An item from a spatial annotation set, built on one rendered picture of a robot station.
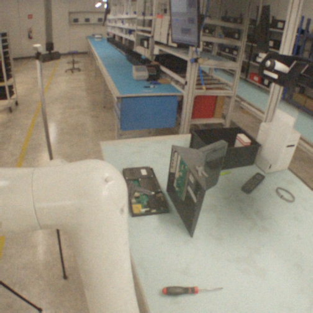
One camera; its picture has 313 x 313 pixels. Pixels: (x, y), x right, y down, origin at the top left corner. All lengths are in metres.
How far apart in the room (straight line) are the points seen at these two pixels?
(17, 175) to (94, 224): 0.15
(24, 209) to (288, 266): 0.75
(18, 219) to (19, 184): 0.06
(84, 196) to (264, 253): 0.63
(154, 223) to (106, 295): 0.42
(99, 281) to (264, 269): 0.52
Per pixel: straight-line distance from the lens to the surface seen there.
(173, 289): 0.64
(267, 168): 1.18
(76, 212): 0.38
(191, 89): 2.32
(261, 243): 0.85
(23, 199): 0.39
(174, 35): 2.00
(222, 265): 0.75
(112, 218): 0.38
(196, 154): 0.78
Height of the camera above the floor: 1.60
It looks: 32 degrees down
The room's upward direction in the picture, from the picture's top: 5 degrees clockwise
